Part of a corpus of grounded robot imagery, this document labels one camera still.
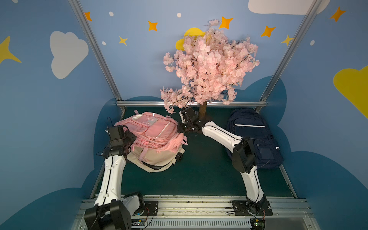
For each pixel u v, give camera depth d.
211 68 0.65
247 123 1.07
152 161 0.90
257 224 0.73
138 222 0.72
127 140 0.69
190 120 0.71
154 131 0.89
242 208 0.75
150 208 0.75
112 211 0.38
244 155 0.54
